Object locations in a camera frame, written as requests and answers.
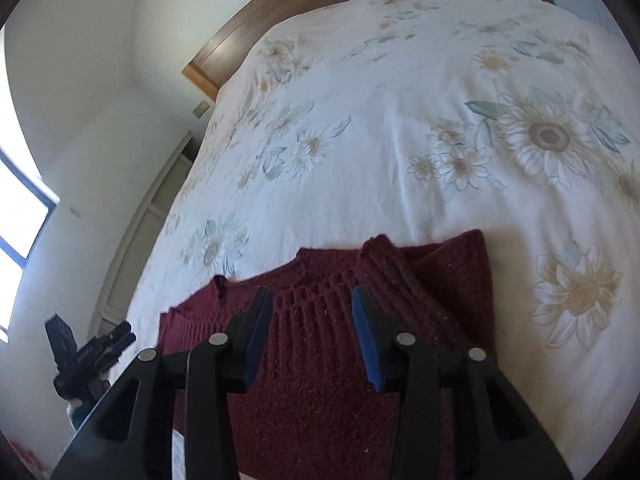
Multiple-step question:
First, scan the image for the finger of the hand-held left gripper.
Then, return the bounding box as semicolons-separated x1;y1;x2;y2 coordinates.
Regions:
44;312;77;367
80;322;137;365

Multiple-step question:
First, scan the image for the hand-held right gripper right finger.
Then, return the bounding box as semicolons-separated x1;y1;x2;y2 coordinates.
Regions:
351;285;573;480

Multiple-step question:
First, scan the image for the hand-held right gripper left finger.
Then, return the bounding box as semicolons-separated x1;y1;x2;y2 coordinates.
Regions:
50;285;275;480

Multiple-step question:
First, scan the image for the dark red knit sweater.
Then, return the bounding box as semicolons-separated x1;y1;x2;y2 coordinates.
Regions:
159;229;496;480

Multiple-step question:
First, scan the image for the white wardrobe door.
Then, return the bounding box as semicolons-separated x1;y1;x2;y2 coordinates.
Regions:
92;130;196;331

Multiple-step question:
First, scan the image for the bed with floral duvet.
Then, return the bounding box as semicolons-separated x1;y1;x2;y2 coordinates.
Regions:
107;0;638;480

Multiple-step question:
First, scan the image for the wooden headboard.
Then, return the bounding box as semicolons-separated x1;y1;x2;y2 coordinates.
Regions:
181;0;446;102

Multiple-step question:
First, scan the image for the window with dark frame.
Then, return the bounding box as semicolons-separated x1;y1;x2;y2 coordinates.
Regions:
0;150;61;343

